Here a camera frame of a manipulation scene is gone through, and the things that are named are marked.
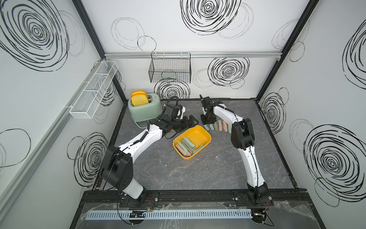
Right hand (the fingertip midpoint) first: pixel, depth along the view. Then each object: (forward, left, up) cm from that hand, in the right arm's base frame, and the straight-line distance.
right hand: (206, 122), depth 103 cm
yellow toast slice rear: (+9, +46, +22) cm, 52 cm away
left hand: (-14, +10, +18) cm, 25 cm away
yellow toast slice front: (+5, +46, +18) cm, 50 cm away
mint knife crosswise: (-20, +6, -1) cm, 21 cm away
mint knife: (-4, 0, -1) cm, 4 cm away
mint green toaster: (0, +42, +11) cm, 43 cm away
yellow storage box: (-10, +6, -2) cm, 12 cm away
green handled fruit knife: (-20, +13, 0) cm, 23 cm away
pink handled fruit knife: (-3, -10, -1) cm, 11 cm away
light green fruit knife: (-16, +12, 0) cm, 20 cm away
